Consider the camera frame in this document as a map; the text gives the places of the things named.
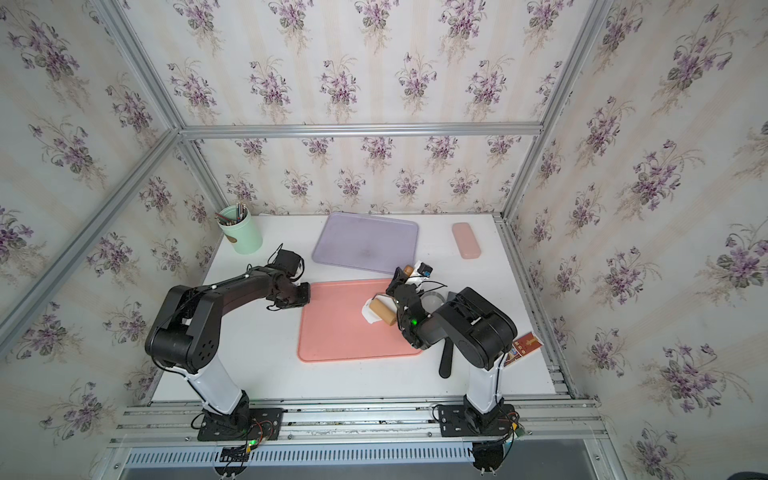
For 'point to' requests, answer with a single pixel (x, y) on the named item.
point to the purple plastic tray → (367, 241)
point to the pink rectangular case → (466, 240)
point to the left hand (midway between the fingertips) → (309, 301)
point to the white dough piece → (369, 314)
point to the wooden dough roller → (385, 311)
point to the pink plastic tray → (332, 327)
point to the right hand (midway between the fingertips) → (401, 272)
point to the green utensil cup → (236, 223)
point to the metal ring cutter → (431, 300)
